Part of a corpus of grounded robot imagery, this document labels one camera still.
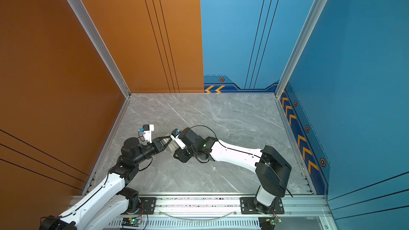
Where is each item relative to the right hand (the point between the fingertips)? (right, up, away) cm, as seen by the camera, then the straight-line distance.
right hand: (177, 152), depth 78 cm
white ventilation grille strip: (+8, -29, -9) cm, 31 cm away
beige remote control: (-2, +3, -3) cm, 5 cm away
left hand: (-2, +8, -1) cm, 8 cm away
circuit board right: (+42, -29, -8) cm, 52 cm away
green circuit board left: (-18, -29, -8) cm, 35 cm away
